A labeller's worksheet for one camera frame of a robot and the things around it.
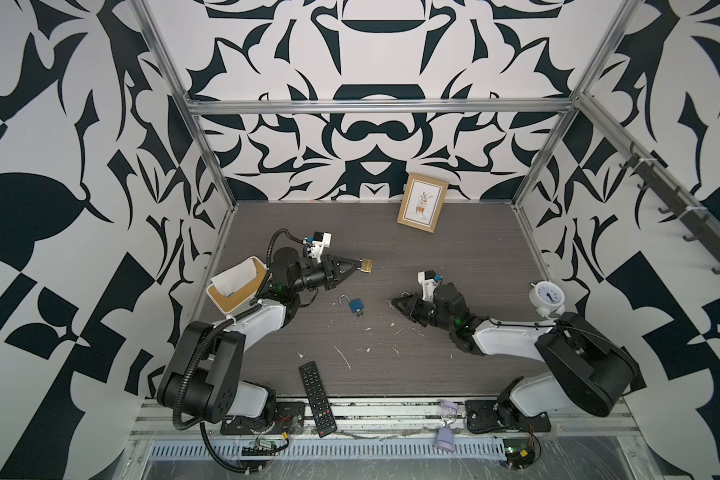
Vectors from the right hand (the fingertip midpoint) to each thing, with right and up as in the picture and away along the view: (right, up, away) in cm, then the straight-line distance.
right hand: (393, 300), depth 85 cm
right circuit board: (+28, -33, -14) cm, 45 cm away
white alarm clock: (+48, -1, +8) cm, 49 cm away
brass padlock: (-7, +10, -7) cm, 14 cm away
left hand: (-9, +12, -9) cm, 17 cm away
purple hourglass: (+11, -29, -15) cm, 34 cm away
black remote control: (-20, -23, -9) cm, 32 cm away
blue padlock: (-11, -3, +9) cm, 15 cm away
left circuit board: (-33, -33, -12) cm, 48 cm away
